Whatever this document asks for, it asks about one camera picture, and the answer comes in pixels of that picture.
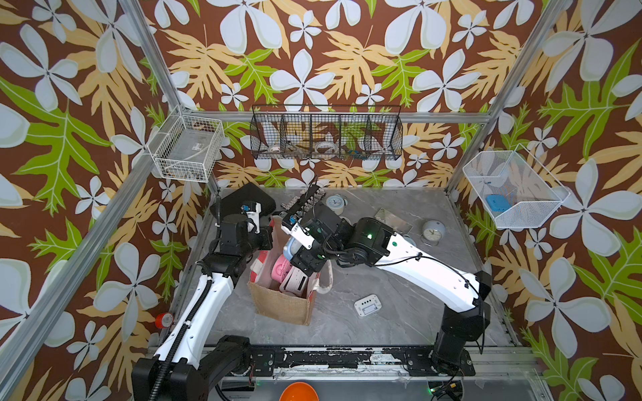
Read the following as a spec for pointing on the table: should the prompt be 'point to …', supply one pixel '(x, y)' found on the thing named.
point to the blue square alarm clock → (291, 246)
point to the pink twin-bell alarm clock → (280, 267)
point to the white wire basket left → (187, 148)
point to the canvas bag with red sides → (267, 296)
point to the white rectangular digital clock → (295, 281)
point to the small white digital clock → (368, 305)
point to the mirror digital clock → (398, 224)
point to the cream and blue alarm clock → (336, 203)
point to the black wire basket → (327, 132)
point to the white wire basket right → (515, 190)
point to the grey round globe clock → (433, 232)
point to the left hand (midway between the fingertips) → (271, 224)
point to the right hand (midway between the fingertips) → (298, 249)
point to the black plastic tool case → (231, 201)
